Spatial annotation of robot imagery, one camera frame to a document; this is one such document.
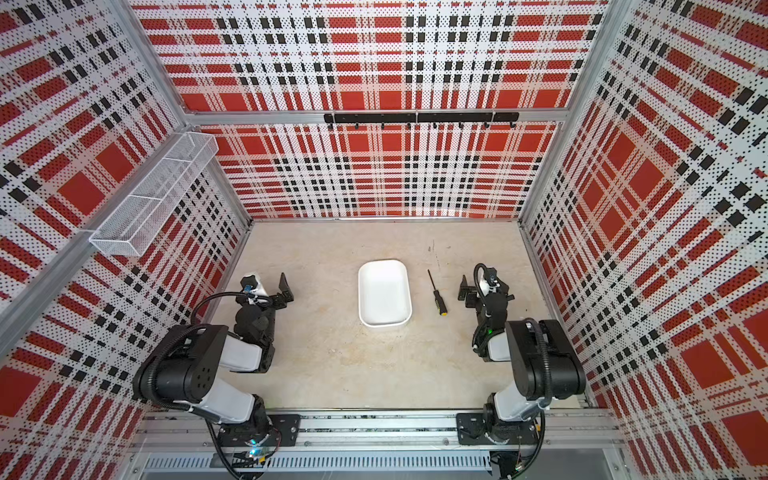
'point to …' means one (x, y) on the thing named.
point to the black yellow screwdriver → (438, 300)
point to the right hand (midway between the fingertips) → (480, 278)
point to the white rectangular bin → (384, 298)
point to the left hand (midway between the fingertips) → (268, 281)
